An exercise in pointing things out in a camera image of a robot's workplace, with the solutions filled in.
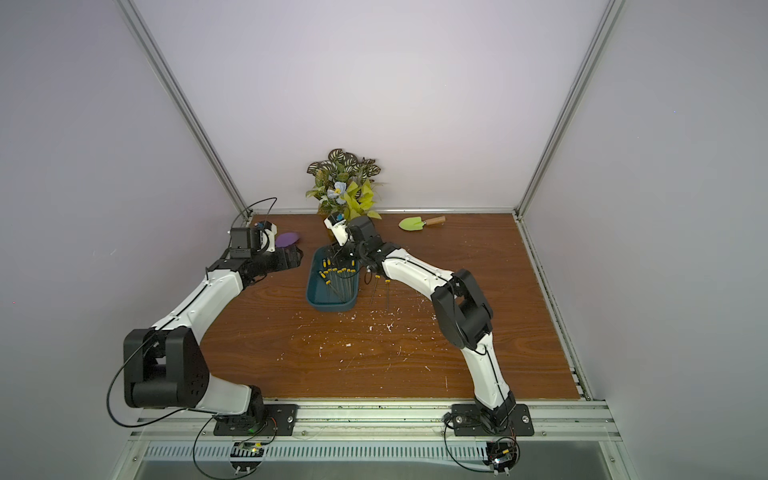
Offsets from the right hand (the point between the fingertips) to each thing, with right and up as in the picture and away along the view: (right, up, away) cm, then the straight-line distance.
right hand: (326, 242), depth 87 cm
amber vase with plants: (+5, +18, +5) cm, 19 cm away
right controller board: (+46, -50, -18) cm, 71 cm away
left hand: (-11, -3, +2) cm, 11 cm away
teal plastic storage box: (+3, -17, +8) cm, 19 cm away
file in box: (-4, -7, +16) cm, 18 cm away
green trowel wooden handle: (+29, +7, +30) cm, 42 cm away
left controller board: (-16, -51, -16) cm, 55 cm away
